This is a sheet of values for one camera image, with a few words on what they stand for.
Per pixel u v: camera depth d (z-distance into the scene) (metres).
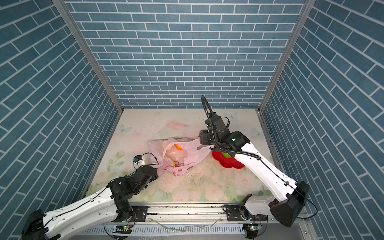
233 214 0.73
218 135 0.52
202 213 0.76
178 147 0.91
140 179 0.59
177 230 0.71
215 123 0.52
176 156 0.95
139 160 0.71
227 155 0.90
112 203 0.53
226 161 0.91
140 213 0.74
